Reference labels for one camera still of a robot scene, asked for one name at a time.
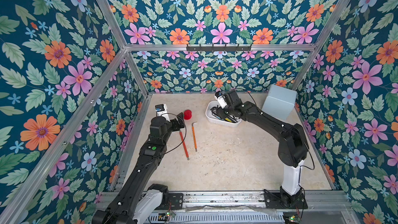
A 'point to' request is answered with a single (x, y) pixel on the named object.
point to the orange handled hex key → (194, 137)
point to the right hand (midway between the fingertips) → (221, 107)
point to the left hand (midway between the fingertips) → (176, 113)
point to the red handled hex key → (185, 147)
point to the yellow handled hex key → (229, 120)
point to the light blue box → (280, 102)
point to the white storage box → (211, 104)
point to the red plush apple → (187, 114)
